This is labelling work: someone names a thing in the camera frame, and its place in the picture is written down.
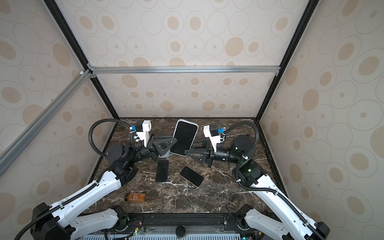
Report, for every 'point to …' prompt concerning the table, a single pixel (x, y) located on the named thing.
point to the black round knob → (180, 231)
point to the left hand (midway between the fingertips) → (176, 145)
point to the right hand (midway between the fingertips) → (188, 150)
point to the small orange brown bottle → (135, 197)
